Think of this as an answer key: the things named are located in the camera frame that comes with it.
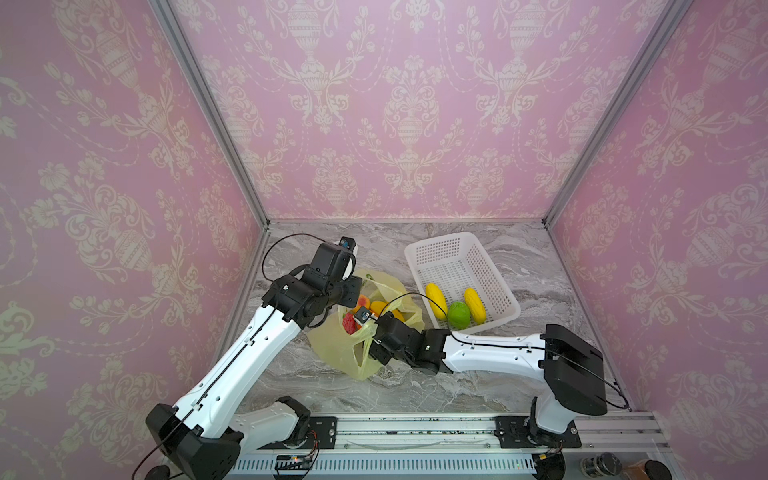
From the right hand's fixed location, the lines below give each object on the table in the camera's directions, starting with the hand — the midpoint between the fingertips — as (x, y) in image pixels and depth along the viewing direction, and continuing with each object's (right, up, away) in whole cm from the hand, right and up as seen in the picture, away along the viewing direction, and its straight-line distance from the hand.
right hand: (371, 333), depth 80 cm
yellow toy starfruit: (+32, +5, +12) cm, 34 cm away
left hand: (-4, +14, -7) cm, 16 cm away
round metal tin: (+50, -22, -18) cm, 58 cm away
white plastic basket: (+29, +18, +26) cm, 43 cm away
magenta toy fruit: (-4, +5, -12) cm, 13 cm away
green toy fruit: (+25, +3, +10) cm, 27 cm away
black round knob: (+60, -23, -19) cm, 67 cm away
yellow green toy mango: (+19, +7, +13) cm, 24 cm away
